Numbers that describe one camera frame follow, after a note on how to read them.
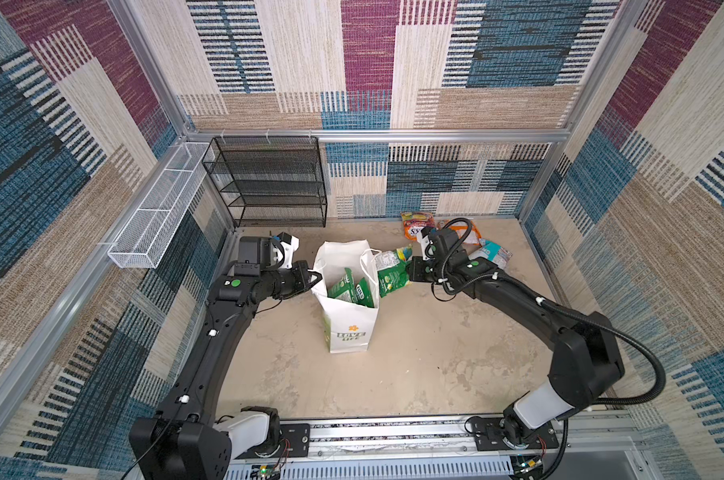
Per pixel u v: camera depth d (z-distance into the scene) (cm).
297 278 65
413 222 115
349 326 75
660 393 41
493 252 105
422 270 76
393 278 85
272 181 111
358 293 81
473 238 111
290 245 70
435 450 73
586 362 44
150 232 94
